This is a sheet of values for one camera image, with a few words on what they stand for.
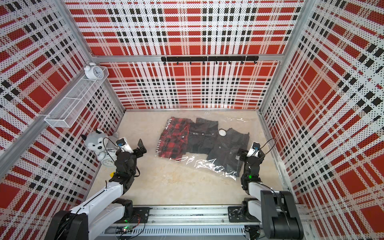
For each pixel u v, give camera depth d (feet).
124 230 2.27
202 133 3.42
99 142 2.69
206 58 2.90
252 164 2.05
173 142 3.24
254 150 2.38
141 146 2.56
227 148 3.16
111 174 2.82
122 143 2.27
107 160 2.77
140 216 2.41
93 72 2.63
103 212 1.67
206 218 2.41
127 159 2.07
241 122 3.65
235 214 2.41
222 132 3.43
